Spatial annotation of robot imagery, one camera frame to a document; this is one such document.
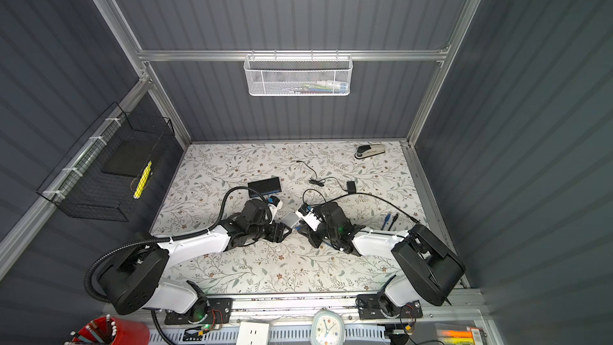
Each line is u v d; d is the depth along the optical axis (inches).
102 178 28.2
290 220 35.3
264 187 41.1
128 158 29.2
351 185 40.2
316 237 30.3
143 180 27.9
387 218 36.9
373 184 41.4
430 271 17.8
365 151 44.2
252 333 26.5
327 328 26.9
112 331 22.8
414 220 36.8
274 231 30.3
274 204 31.5
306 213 29.6
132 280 16.9
